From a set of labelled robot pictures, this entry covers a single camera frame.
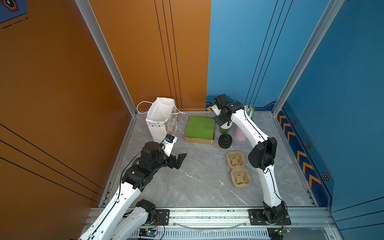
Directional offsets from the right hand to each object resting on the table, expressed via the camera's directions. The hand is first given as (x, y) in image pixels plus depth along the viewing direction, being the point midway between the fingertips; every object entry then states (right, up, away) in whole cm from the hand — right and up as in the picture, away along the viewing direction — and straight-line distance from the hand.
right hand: (222, 118), depth 95 cm
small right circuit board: (+22, -56, -25) cm, 65 cm away
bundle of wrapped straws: (+17, +4, -4) cm, 18 cm away
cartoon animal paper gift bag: (-41, +1, +10) cm, 43 cm away
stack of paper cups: (+3, -7, +4) cm, 8 cm away
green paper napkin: (-14, -6, +10) cm, 18 cm away
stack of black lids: (+2, -15, +1) cm, 15 cm away
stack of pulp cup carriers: (+8, -34, -12) cm, 37 cm away
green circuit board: (-40, -56, -24) cm, 73 cm away
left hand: (-25, -16, -21) cm, 37 cm away
